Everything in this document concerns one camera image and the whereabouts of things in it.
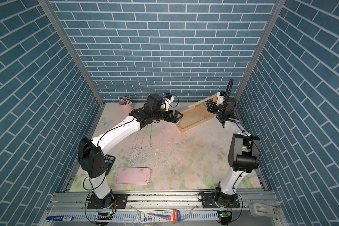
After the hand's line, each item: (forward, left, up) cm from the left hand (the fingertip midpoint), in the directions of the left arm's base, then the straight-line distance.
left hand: (180, 114), depth 80 cm
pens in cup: (+26, +42, -15) cm, 52 cm away
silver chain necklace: (0, +25, -26) cm, 36 cm away
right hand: (+14, -19, -5) cm, 24 cm away
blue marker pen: (-46, +59, -26) cm, 79 cm away
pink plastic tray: (-26, +27, -25) cm, 45 cm away
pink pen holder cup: (+22, +40, -19) cm, 49 cm away
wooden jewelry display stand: (+22, -15, -24) cm, 36 cm away
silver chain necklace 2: (-6, +19, -27) cm, 34 cm away
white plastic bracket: (-43, -40, -23) cm, 63 cm away
